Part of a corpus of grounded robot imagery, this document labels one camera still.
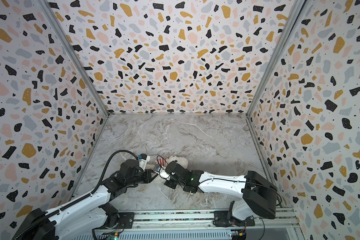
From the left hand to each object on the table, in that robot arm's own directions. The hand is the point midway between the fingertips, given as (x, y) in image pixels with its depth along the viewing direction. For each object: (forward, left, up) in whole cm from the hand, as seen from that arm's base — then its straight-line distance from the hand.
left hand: (161, 171), depth 79 cm
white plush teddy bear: (+6, -10, +2) cm, 12 cm away
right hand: (0, -2, +1) cm, 2 cm away
